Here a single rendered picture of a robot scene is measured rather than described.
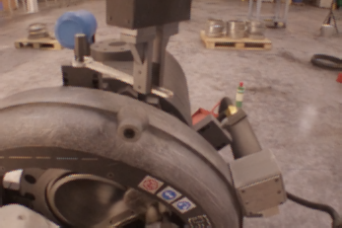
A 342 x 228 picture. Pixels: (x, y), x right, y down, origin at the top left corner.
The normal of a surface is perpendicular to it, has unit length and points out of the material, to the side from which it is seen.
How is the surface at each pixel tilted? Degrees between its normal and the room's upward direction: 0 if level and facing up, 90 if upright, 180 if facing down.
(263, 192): 90
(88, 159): 90
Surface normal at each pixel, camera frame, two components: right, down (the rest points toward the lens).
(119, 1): -0.57, 0.33
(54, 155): 0.00, 0.46
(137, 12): 0.82, 0.32
